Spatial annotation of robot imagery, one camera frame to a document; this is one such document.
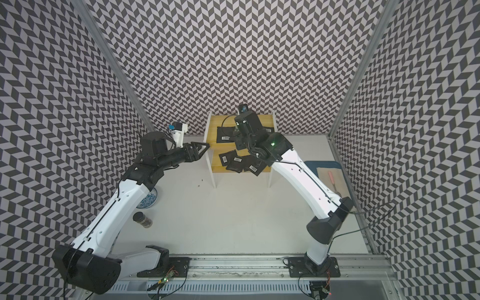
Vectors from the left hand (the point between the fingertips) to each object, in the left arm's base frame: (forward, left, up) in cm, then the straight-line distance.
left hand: (205, 148), depth 71 cm
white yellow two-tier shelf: (-1, -4, +1) cm, 4 cm away
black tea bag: (+7, -7, 0) cm, 10 cm away
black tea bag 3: (+4, -11, -16) cm, 20 cm away
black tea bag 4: (+4, -18, -15) cm, 24 cm away
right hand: (+3, -15, +3) cm, 16 cm away
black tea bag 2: (+8, -6, -16) cm, 19 cm away
